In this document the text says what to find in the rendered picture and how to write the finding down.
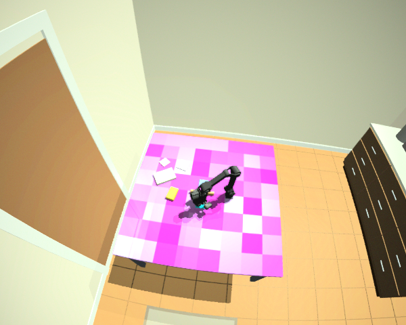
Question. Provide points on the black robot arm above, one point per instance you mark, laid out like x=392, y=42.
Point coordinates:
x=207, y=186

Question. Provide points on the cream flat rectangular slab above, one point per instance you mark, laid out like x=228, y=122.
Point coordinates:
x=164, y=162

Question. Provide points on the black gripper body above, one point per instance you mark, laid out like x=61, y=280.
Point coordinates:
x=208, y=204

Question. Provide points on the yellow rectangular block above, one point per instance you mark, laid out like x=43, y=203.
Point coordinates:
x=172, y=193

